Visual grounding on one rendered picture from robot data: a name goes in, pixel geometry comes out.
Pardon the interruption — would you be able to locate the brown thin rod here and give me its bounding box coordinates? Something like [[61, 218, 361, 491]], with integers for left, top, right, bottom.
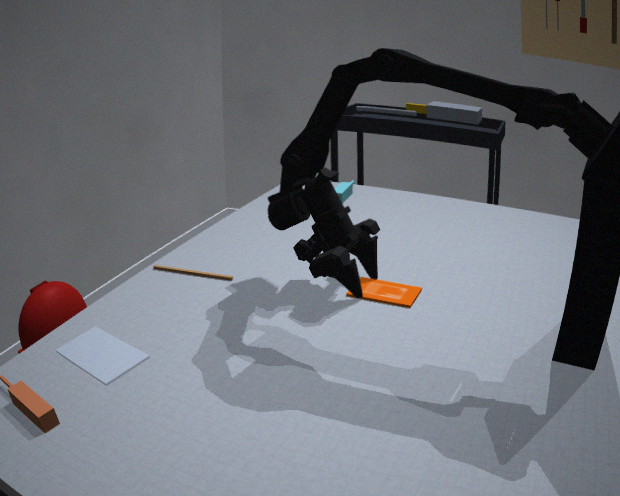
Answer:
[[153, 265, 233, 281]]

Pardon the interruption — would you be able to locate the orange plate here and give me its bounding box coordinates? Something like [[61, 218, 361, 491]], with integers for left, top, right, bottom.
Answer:
[[359, 277, 422, 308]]

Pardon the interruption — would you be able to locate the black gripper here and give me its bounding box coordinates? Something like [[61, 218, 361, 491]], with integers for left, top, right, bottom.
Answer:
[[309, 203, 380, 299]]

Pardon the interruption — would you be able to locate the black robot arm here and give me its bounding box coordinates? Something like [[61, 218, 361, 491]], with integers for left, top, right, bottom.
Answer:
[[268, 48, 614, 231]]

